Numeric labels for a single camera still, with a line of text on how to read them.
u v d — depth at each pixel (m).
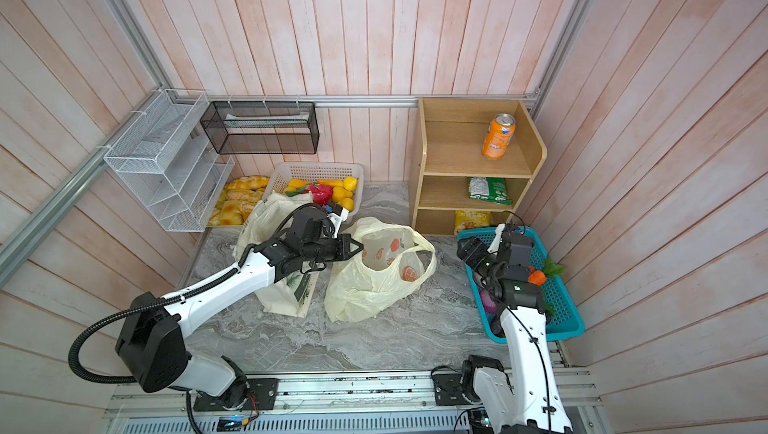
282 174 1.14
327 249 0.69
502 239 0.59
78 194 0.62
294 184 1.14
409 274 0.86
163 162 0.70
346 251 0.69
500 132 0.76
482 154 0.84
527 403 0.40
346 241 0.70
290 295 0.76
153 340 0.41
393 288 0.73
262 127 1.04
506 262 0.57
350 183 1.13
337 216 0.73
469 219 1.04
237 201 1.07
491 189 0.91
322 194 1.04
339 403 0.73
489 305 0.82
